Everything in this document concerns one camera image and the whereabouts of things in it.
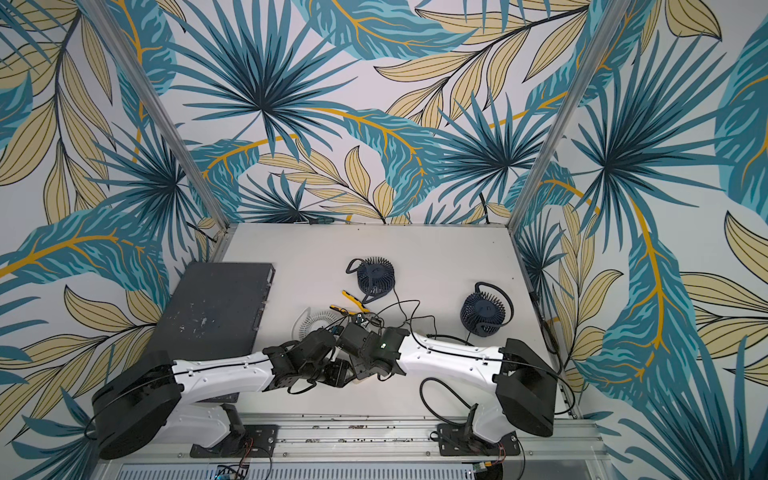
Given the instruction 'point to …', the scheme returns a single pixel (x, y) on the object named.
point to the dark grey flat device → (215, 311)
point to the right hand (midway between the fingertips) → (353, 378)
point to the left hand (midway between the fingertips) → (349, 377)
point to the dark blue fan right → (482, 313)
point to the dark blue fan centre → (375, 275)
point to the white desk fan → (306, 322)
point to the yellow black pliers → (359, 304)
